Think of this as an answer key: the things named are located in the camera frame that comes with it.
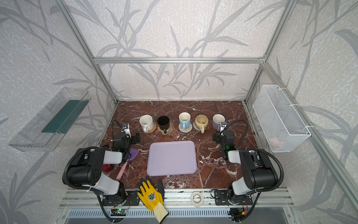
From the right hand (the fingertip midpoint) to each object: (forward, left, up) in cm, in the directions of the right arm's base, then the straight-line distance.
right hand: (222, 126), depth 95 cm
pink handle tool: (-28, +63, -5) cm, 69 cm away
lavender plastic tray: (-19, +34, -7) cm, 40 cm away
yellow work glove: (-43, +42, -5) cm, 60 cm away
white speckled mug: (+6, +54, -3) cm, 55 cm away
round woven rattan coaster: (+2, +50, -6) cm, 50 cm away
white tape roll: (-44, +18, -6) cm, 48 cm away
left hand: (-1, +62, +1) cm, 62 cm away
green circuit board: (-48, +60, -8) cm, 77 cm away
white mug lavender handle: (+8, +3, -1) cm, 8 cm away
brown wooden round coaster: (+3, +6, -6) cm, 9 cm away
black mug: (+4, +41, 0) cm, 42 cm away
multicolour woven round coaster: (+2, +26, -7) cm, 27 cm away
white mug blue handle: (+7, +26, 0) cm, 27 cm away
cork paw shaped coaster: (+1, +37, -6) cm, 38 cm away
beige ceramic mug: (+6, +14, -3) cm, 16 cm away
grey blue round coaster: (+5, +19, -6) cm, 21 cm away
